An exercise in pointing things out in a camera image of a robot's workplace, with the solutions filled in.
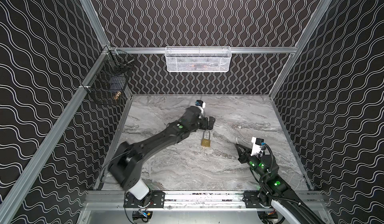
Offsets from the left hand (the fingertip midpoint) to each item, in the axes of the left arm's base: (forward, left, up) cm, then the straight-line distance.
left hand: (214, 120), depth 80 cm
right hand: (-10, -12, -8) cm, 18 cm away
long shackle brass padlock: (-2, +4, -21) cm, 22 cm away
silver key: (+2, -16, -23) cm, 28 cm away
